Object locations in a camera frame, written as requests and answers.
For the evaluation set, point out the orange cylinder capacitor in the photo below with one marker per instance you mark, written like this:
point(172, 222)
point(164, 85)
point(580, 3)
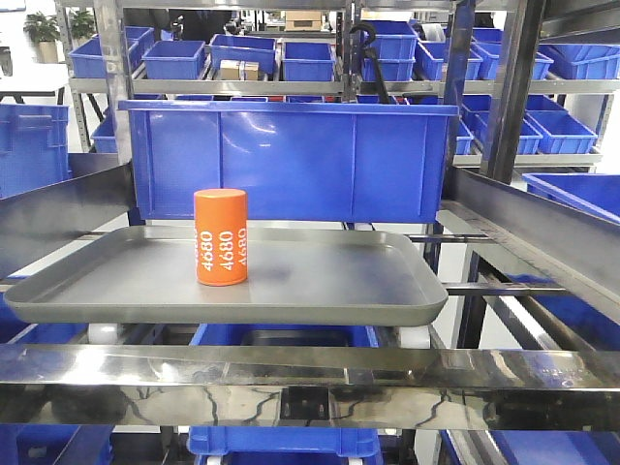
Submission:
point(220, 232)

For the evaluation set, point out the grey metal tray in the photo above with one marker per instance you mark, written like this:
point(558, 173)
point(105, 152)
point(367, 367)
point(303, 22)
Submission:
point(315, 286)

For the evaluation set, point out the large blue plastic bin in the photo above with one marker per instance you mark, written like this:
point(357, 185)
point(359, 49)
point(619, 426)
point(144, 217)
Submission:
point(290, 160)

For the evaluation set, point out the steel rack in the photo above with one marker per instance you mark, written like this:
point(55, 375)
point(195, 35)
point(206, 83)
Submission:
point(242, 87)
point(290, 373)

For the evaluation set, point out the row of blue bins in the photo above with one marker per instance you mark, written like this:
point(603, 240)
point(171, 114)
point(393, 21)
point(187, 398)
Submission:
point(307, 60)

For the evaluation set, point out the small cardboard box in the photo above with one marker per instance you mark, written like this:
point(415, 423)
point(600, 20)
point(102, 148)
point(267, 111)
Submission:
point(239, 70)

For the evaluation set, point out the brown cardboard box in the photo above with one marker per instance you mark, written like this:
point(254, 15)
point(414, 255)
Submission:
point(302, 20)

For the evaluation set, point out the potted plant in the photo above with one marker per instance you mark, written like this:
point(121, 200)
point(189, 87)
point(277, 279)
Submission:
point(82, 24)
point(41, 29)

